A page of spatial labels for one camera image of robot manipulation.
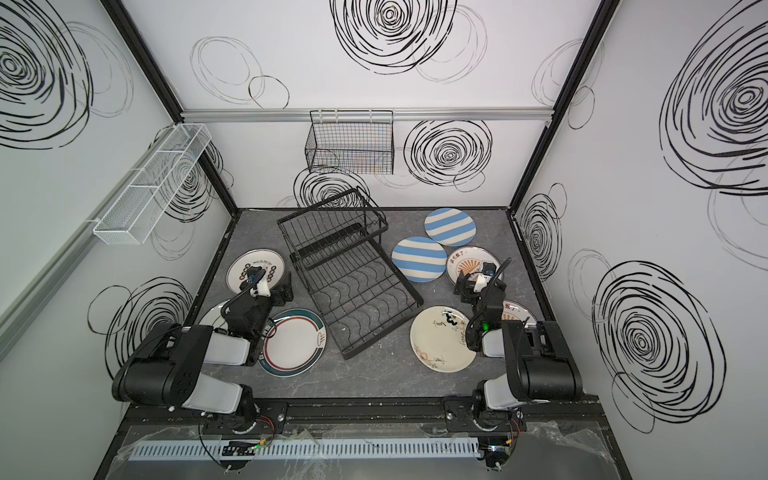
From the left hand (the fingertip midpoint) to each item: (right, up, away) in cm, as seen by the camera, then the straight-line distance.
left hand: (273, 273), depth 88 cm
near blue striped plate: (+45, +3, +18) cm, 49 cm away
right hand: (+62, -1, +2) cm, 62 cm away
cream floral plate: (+49, -18, -3) cm, 52 cm away
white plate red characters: (-8, +3, +15) cm, 17 cm away
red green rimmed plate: (+8, -21, -2) cm, 23 cm away
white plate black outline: (-19, -14, +2) cm, 24 cm away
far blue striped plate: (+59, +14, +27) cm, 67 cm away
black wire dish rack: (+25, -5, +8) cm, 27 cm away
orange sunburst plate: (+63, +3, +17) cm, 65 cm away
